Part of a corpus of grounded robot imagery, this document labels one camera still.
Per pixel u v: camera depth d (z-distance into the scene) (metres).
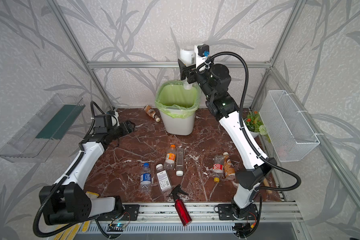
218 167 0.84
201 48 0.45
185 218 0.69
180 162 0.85
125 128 0.74
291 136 0.61
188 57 0.57
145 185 0.77
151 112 1.12
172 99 1.04
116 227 0.72
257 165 0.43
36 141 0.65
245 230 0.73
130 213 0.73
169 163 0.89
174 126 0.92
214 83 0.45
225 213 0.73
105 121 0.63
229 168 0.85
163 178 0.82
